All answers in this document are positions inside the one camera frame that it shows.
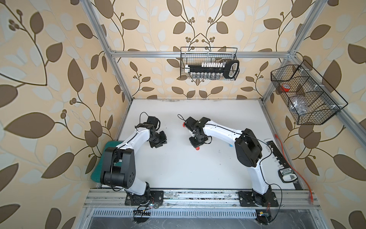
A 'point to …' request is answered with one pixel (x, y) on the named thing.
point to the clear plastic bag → (299, 104)
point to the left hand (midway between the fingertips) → (163, 140)
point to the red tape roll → (285, 87)
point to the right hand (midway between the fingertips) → (196, 144)
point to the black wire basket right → (310, 99)
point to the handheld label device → (286, 173)
